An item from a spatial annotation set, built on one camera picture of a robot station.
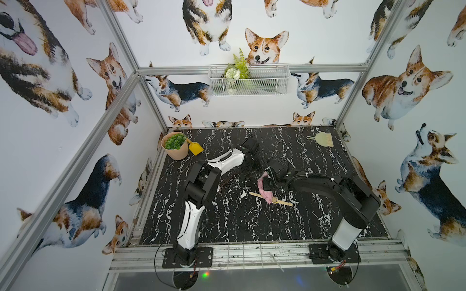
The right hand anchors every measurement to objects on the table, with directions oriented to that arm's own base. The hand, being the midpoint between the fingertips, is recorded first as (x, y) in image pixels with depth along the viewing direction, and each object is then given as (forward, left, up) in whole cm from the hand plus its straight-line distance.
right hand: (262, 184), depth 92 cm
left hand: (+7, -1, +1) cm, 8 cm away
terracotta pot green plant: (+17, +45, +11) cm, 49 cm away
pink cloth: (-6, -2, 0) cm, 6 cm away
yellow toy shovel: (+26, +39, -2) cm, 47 cm away
